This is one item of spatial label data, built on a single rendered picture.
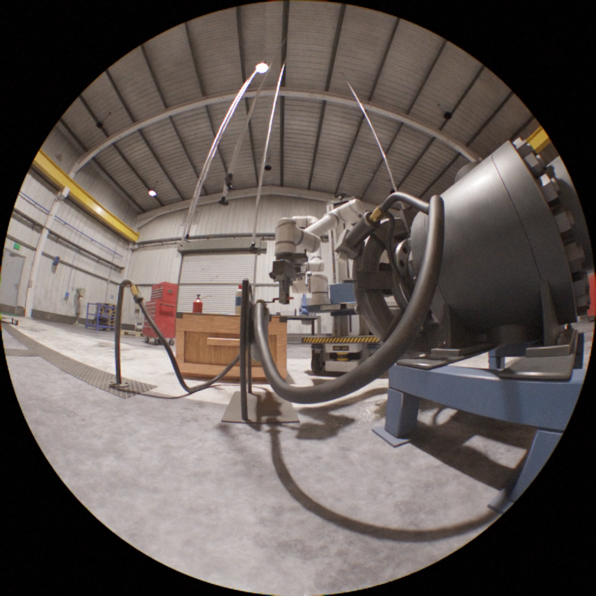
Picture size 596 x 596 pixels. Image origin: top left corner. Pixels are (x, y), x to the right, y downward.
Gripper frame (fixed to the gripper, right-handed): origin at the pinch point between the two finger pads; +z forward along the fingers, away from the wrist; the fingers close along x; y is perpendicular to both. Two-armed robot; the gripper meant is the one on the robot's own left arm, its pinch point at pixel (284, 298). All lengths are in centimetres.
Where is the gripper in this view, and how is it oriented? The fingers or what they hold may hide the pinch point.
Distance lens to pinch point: 76.3
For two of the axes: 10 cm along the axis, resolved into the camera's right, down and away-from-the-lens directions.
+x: -3.2, -1.7, -9.3
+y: -9.5, 0.5, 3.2
